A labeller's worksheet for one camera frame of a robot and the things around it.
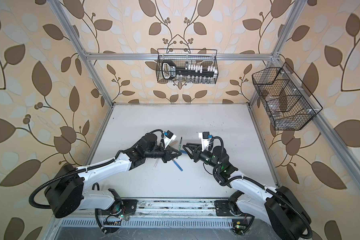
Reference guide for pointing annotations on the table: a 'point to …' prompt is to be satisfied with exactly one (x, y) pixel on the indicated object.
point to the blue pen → (177, 164)
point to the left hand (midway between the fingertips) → (181, 152)
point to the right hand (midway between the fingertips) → (185, 147)
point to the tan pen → (180, 144)
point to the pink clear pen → (156, 162)
